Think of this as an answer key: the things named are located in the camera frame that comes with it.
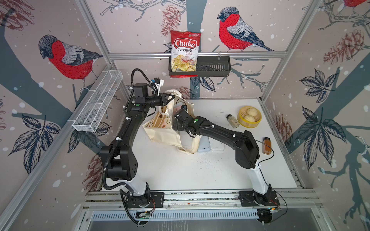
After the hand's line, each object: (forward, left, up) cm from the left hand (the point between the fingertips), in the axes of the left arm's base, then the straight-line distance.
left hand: (176, 94), depth 78 cm
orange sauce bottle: (-17, -58, -32) cm, 68 cm away
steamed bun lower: (+3, -50, -27) cm, 57 cm away
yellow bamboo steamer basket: (+2, -45, -29) cm, 54 cm away
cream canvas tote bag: (-12, +10, -16) cm, 22 cm away
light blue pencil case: (-15, -17, -31) cm, 39 cm away
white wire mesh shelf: (-15, +43, -3) cm, 46 cm away
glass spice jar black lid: (+3, -39, -31) cm, 50 cm away
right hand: (-5, -2, -21) cm, 21 cm away
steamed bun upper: (+10, -54, -27) cm, 61 cm away
